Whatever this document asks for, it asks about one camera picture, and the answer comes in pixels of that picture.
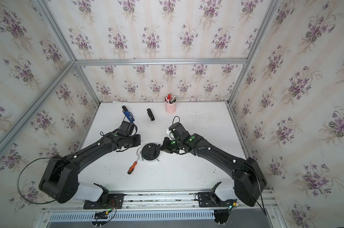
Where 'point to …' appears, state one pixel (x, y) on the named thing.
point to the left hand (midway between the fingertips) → (142, 142)
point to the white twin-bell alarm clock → (149, 152)
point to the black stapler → (150, 114)
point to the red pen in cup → (168, 98)
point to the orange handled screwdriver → (132, 167)
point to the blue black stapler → (128, 114)
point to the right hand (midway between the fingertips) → (160, 149)
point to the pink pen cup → (170, 108)
